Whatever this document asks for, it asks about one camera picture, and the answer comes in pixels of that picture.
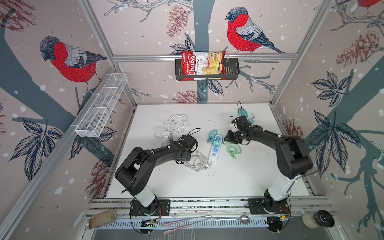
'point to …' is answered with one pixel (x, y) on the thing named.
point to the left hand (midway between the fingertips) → (184, 156)
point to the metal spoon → (244, 219)
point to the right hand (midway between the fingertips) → (224, 140)
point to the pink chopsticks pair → (169, 231)
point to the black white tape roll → (320, 218)
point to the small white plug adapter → (165, 133)
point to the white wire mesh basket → (93, 123)
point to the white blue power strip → (215, 149)
